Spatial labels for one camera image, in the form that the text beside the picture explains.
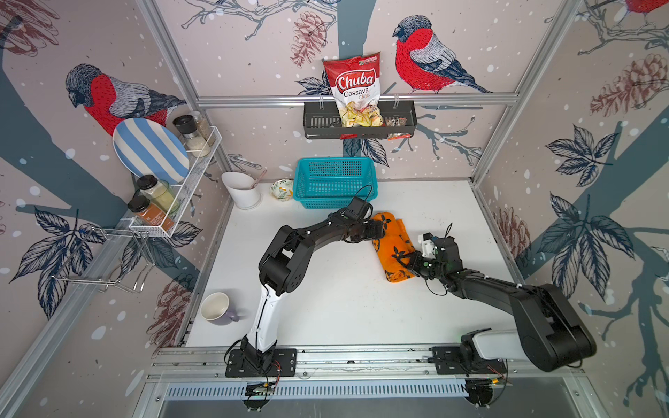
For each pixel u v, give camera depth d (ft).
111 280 1.68
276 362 2.39
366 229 2.87
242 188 3.44
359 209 2.62
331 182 4.00
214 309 2.56
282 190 3.83
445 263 2.33
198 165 2.48
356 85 2.62
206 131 2.82
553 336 1.40
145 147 2.30
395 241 3.03
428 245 2.73
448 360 2.40
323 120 3.11
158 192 2.11
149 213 2.01
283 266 1.79
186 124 2.59
